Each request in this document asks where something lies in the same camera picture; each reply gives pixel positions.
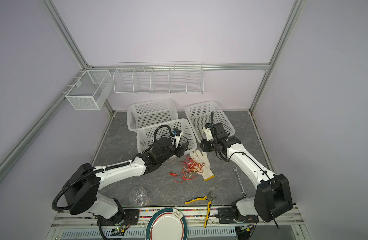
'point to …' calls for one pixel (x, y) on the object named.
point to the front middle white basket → (145, 136)
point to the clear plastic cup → (138, 196)
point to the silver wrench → (244, 193)
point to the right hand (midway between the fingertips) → (204, 145)
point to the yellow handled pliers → (209, 198)
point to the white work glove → (205, 170)
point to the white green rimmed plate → (167, 224)
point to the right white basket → (199, 115)
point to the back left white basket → (148, 113)
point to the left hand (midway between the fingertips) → (185, 142)
